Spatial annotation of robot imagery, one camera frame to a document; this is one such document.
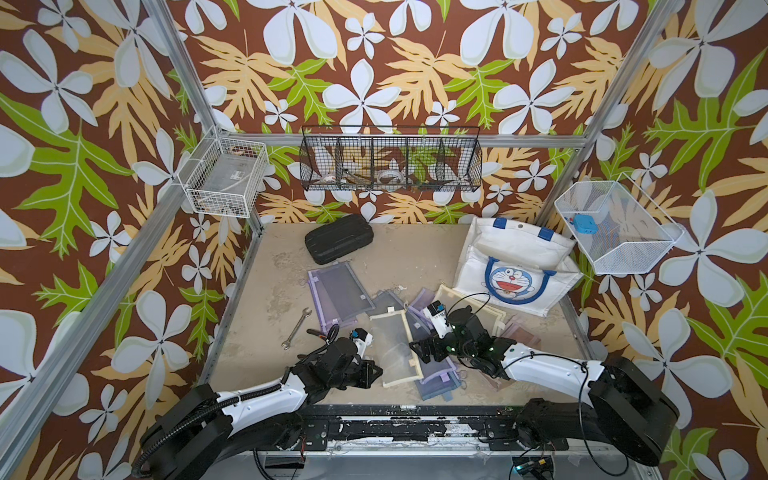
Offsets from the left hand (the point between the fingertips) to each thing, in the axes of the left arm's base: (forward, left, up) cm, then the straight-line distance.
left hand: (385, 369), depth 82 cm
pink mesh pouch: (+12, -41, -2) cm, 43 cm away
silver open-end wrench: (+19, +26, -3) cm, 32 cm away
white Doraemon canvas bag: (+23, -37, +17) cm, 47 cm away
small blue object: (+35, -58, +23) cm, 72 cm away
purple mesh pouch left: (+24, +15, -1) cm, 29 cm away
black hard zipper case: (+46, +19, +2) cm, 50 cm away
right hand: (+8, -9, +3) cm, 13 cm away
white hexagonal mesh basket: (+31, -65, +24) cm, 76 cm away
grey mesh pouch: (+23, 0, -3) cm, 24 cm away
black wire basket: (+59, -1, +28) cm, 66 cm away
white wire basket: (+46, +48, +31) cm, 73 cm away
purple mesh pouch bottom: (-2, -15, -2) cm, 15 cm away
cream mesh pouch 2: (+18, -33, -3) cm, 38 cm away
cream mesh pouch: (+3, -4, -2) cm, 5 cm away
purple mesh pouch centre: (+14, -10, 0) cm, 18 cm away
